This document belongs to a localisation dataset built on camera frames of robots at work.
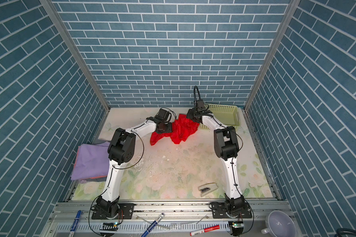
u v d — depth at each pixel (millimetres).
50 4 695
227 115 1156
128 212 733
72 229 680
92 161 819
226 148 613
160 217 707
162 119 854
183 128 992
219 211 735
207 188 805
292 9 721
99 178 818
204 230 679
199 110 849
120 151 589
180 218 726
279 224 705
